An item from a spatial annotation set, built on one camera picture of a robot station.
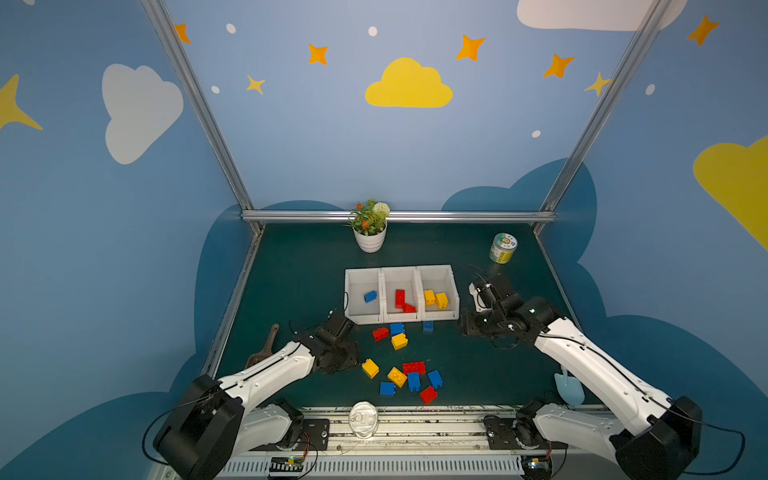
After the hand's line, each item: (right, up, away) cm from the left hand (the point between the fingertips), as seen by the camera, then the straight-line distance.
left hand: (354, 357), depth 86 cm
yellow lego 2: (+28, +15, +12) cm, 34 cm away
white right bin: (+27, +22, +15) cm, 38 cm away
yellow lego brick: (+24, +16, +12) cm, 31 cm away
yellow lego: (+13, +4, +3) cm, 14 cm away
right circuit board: (+47, -23, -13) cm, 54 cm away
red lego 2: (+17, -2, -2) cm, 18 cm away
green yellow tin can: (+51, +33, +21) cm, 64 cm away
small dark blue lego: (+23, +7, +7) cm, 25 cm away
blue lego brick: (+4, +16, +13) cm, 21 cm away
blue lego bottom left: (+10, -7, -4) cm, 13 cm away
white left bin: (+1, +16, +15) cm, 22 cm away
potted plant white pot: (+3, +40, +16) cm, 44 cm away
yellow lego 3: (+5, -2, -2) cm, 6 cm away
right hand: (+31, +12, -7) cm, 34 cm away
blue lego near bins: (+13, +7, +5) cm, 15 cm away
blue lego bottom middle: (+17, -5, -5) cm, 18 cm away
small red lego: (+16, +13, +10) cm, 23 cm away
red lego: (+7, +6, +5) cm, 11 cm away
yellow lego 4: (+12, -5, -2) cm, 14 cm away
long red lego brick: (+14, +15, +13) cm, 25 cm away
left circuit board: (-16, -22, -13) cm, 30 cm away
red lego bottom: (+21, -9, -5) cm, 23 cm away
